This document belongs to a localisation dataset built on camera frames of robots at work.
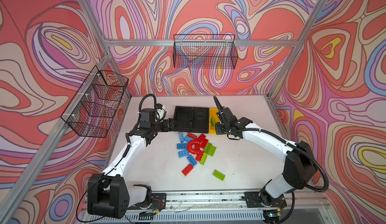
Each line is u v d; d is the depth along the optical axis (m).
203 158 0.85
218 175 0.82
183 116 1.00
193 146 0.91
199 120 1.07
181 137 0.94
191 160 0.86
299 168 0.44
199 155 0.87
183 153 0.88
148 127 0.63
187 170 0.83
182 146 0.91
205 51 0.96
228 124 0.64
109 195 0.39
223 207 0.73
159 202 0.72
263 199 0.66
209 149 0.91
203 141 0.93
